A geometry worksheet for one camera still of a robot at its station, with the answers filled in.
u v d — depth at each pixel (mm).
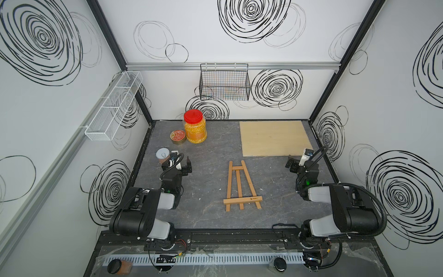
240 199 831
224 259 771
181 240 731
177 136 1082
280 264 608
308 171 694
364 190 453
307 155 787
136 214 439
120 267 608
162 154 957
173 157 749
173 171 631
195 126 993
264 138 1112
